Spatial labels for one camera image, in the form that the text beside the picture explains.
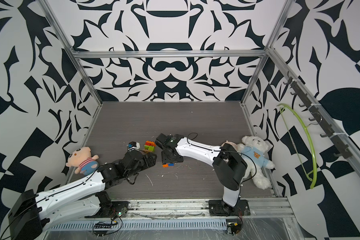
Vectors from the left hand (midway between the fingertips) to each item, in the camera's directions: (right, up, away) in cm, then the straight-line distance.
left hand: (152, 155), depth 81 cm
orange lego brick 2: (+7, -7, +6) cm, 12 cm away
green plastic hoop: (+67, -4, -20) cm, 70 cm away
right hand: (+9, -3, +4) cm, 10 cm away
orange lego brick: (-2, +4, +16) cm, 16 cm away
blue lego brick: (+10, -7, +7) cm, 14 cm away
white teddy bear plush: (+56, +2, +4) cm, 56 cm away
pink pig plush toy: (-39, -2, +2) cm, 39 cm away
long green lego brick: (-4, +2, +12) cm, 12 cm away
